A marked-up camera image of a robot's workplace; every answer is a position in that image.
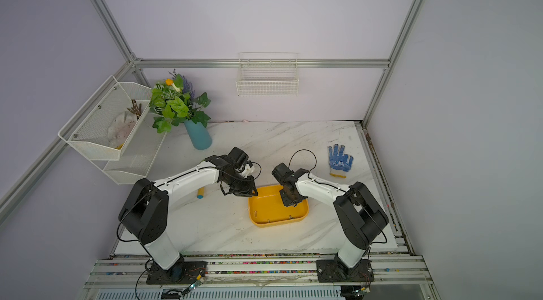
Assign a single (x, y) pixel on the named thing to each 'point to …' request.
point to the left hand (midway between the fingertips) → (256, 193)
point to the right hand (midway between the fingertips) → (294, 200)
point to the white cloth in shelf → (120, 128)
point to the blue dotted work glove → (339, 164)
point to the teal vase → (199, 134)
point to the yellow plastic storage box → (267, 208)
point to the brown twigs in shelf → (136, 110)
